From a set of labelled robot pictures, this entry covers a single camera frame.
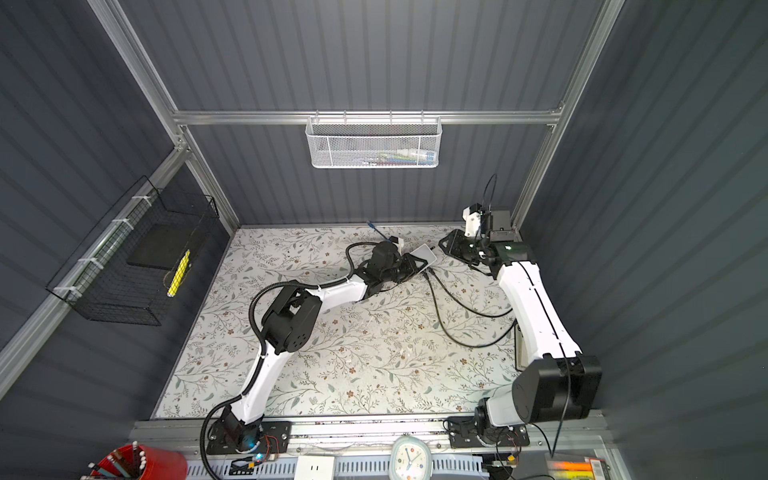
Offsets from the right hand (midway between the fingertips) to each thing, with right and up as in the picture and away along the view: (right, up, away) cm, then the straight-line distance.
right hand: (446, 244), depth 79 cm
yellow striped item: (-66, -7, -8) cm, 67 cm away
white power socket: (-32, -51, -13) cm, 62 cm away
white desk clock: (-10, -50, -11) cm, 53 cm away
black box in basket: (-75, 0, -2) cm, 75 cm away
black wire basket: (-79, -8, -16) cm, 81 cm away
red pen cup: (-65, -44, -20) cm, 82 cm away
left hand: (-3, -5, +16) cm, 17 cm away
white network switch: (-4, -2, +20) cm, 20 cm away
